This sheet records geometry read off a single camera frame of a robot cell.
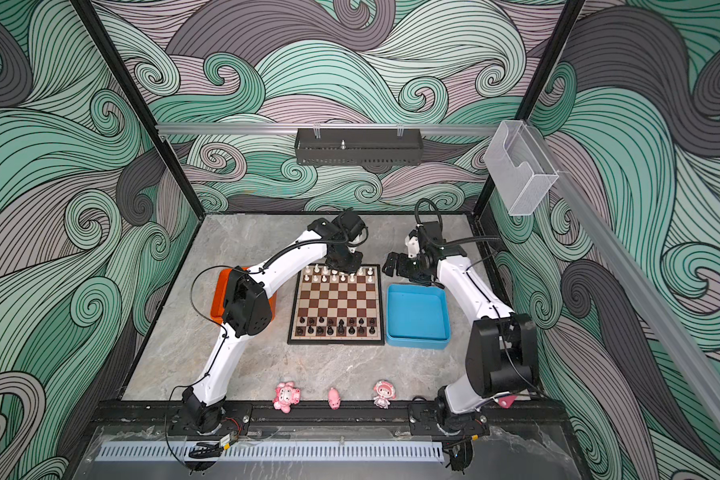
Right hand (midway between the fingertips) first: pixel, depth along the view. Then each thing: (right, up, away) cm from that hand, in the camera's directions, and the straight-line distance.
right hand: (398, 271), depth 87 cm
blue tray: (+6, -14, +3) cm, 16 cm away
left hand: (-13, +1, +5) cm, 13 cm away
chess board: (-21, -12, +5) cm, 25 cm away
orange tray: (-57, -13, +5) cm, 58 cm away
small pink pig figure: (-18, -32, -12) cm, 38 cm away
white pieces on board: (-26, -2, +11) cm, 28 cm away
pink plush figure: (-30, -30, -13) cm, 45 cm away
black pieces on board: (-21, -16, -1) cm, 26 cm away
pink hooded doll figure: (-5, -29, -12) cm, 32 cm away
